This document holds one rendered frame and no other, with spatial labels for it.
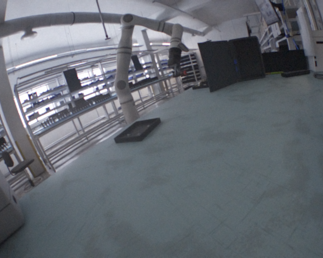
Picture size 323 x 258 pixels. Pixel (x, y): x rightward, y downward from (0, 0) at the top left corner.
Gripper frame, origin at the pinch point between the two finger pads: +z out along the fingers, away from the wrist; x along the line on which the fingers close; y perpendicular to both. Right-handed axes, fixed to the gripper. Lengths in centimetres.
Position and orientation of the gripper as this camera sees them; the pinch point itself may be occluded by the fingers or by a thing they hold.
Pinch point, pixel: (176, 76)
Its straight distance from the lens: 88.0
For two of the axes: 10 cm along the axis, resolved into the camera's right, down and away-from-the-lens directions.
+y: -7.5, 0.0, 6.7
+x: -6.6, -1.4, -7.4
